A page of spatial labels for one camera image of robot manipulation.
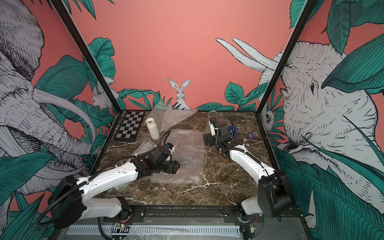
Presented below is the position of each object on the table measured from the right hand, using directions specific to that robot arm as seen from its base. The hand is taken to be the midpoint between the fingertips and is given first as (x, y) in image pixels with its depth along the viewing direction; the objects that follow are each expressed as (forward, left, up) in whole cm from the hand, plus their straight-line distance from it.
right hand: (210, 131), depth 87 cm
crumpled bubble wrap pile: (+20, +32, -9) cm, 38 cm away
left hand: (-17, +19, -7) cm, 27 cm away
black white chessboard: (+14, +58, -13) cm, 61 cm away
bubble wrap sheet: (-2, +13, -16) cm, 21 cm away
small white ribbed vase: (+5, +36, -4) cm, 36 cm away
